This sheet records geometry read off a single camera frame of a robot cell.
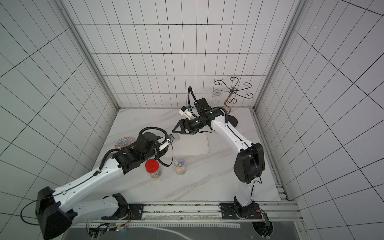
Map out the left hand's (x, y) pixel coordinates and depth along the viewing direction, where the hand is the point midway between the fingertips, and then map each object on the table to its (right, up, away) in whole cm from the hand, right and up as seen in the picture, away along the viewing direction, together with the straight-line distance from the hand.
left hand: (161, 143), depth 78 cm
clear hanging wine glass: (+30, +27, +5) cm, 41 cm away
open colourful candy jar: (+10, -13, +2) cm, 17 cm away
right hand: (+10, +8, 0) cm, 13 cm away
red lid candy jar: (-4, -12, -2) cm, 13 cm away
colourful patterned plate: (-29, -2, +17) cm, 34 cm away
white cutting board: (+15, -4, +19) cm, 24 cm away
